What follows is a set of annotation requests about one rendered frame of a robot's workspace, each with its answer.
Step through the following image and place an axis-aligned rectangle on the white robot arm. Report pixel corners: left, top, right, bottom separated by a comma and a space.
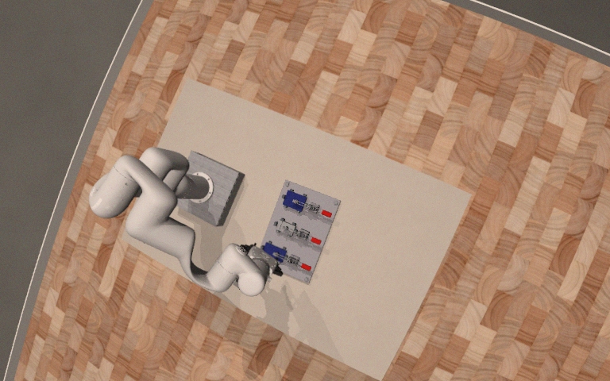
89, 147, 272, 296

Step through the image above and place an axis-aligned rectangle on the grey toggle clamp with red handle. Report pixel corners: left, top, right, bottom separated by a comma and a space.
282, 226, 321, 244

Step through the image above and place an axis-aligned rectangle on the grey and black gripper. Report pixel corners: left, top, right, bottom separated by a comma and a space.
241, 243, 283, 277

